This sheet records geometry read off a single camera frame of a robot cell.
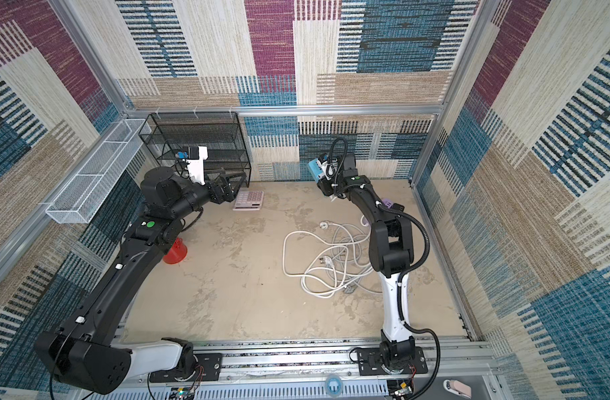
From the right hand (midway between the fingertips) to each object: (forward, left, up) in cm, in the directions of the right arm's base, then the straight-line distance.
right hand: (328, 182), depth 101 cm
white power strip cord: (-29, -6, -12) cm, 32 cm away
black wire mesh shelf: (+14, +64, +14) cm, 67 cm away
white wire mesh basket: (-21, +72, +19) cm, 77 cm away
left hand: (-21, +27, +25) cm, 43 cm away
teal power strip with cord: (+1, +4, +6) cm, 7 cm away
